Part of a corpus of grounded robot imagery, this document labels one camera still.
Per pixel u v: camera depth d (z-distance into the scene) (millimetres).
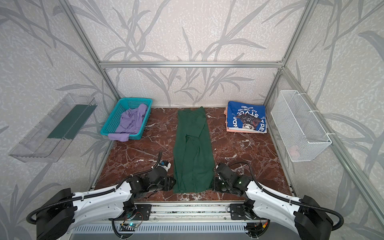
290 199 452
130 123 1089
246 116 1068
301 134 630
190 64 978
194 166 891
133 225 704
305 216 408
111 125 1019
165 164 770
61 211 410
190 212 753
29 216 409
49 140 631
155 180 639
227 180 631
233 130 1025
